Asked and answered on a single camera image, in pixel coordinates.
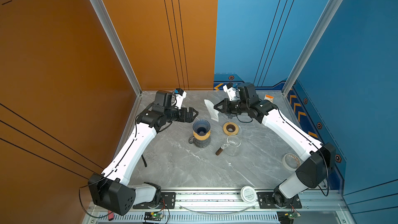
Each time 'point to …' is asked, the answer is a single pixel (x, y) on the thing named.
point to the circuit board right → (292, 214)
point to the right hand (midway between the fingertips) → (213, 107)
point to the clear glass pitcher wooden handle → (219, 151)
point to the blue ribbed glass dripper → (201, 126)
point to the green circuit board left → (156, 215)
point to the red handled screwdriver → (110, 215)
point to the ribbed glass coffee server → (200, 143)
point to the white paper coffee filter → (213, 112)
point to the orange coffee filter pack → (269, 98)
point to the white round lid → (248, 194)
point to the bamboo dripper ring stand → (202, 137)
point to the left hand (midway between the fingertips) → (190, 110)
